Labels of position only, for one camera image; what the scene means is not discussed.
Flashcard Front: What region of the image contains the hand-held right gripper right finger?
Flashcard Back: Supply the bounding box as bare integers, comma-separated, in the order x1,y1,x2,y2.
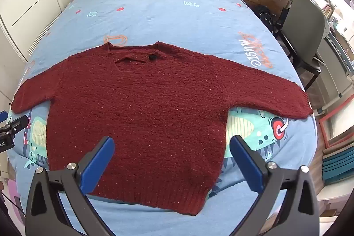
230,135,321,236

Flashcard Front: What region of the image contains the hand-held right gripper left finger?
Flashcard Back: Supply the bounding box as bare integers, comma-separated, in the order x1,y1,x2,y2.
25,136,115,236

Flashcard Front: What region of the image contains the pink cloth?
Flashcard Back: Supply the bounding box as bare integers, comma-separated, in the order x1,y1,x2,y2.
8,178,27,226

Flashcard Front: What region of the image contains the dark red knit sweater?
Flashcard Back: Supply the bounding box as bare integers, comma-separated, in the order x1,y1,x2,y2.
10,41,314,217

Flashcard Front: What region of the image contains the red frame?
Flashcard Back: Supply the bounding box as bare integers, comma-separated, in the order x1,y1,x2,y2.
318,111,354,148

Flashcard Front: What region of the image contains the blue printed bed sheet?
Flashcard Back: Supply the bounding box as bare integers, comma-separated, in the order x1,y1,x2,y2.
6,0,318,236

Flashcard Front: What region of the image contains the stack of folded cloths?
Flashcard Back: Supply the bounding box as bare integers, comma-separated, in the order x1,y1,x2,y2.
321,139,354,187

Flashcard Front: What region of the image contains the grey chair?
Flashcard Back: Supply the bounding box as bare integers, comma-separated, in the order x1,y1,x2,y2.
277,0,329,91

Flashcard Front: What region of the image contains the white desk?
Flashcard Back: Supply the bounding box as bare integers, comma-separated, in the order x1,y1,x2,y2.
315,27,354,116

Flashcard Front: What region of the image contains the black bag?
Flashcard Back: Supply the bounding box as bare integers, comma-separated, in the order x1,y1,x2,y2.
253,4,280,32

